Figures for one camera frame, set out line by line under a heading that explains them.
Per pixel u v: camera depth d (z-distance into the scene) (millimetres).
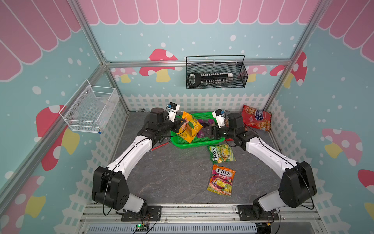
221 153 943
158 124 625
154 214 743
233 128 643
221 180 831
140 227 730
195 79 895
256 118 1119
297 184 426
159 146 997
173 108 697
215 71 926
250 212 738
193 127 831
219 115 725
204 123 1052
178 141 1023
